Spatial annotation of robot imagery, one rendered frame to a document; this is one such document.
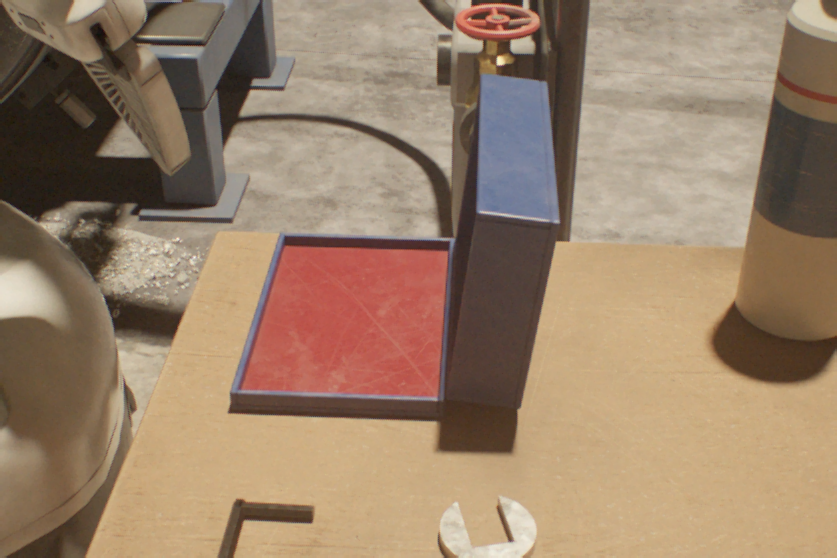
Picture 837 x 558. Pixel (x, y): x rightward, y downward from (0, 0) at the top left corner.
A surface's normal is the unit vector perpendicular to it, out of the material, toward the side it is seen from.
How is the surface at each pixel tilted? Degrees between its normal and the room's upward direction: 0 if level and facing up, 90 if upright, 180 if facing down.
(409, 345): 0
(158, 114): 104
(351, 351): 0
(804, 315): 90
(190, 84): 90
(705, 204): 0
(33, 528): 87
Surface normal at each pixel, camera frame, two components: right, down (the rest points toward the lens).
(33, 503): 0.69, 0.40
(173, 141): 0.74, 0.61
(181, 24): 0.00, -0.84
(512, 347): -0.06, 0.55
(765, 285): -0.78, 0.34
